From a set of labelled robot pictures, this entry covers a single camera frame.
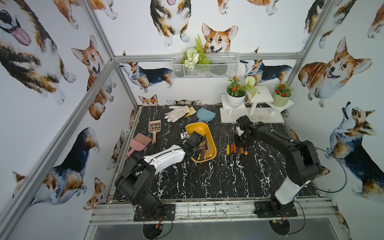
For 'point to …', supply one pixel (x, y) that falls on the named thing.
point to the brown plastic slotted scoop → (154, 126)
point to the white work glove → (177, 112)
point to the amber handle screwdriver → (241, 150)
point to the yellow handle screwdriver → (228, 149)
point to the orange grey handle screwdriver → (232, 148)
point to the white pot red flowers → (236, 92)
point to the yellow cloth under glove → (192, 111)
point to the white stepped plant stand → (258, 106)
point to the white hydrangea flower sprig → (250, 82)
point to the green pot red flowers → (282, 95)
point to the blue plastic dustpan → (204, 115)
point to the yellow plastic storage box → (209, 150)
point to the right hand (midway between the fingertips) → (236, 143)
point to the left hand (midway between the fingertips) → (191, 141)
